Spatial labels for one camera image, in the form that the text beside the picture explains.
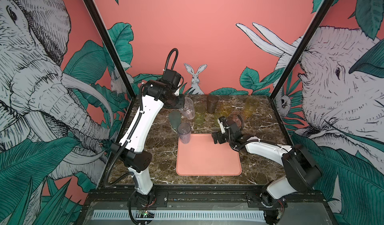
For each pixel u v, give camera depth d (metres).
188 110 0.75
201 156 0.95
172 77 0.54
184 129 0.95
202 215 0.70
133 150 0.43
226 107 1.17
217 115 1.01
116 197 0.76
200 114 1.03
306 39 0.86
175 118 1.06
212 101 1.01
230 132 0.69
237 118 1.04
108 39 0.87
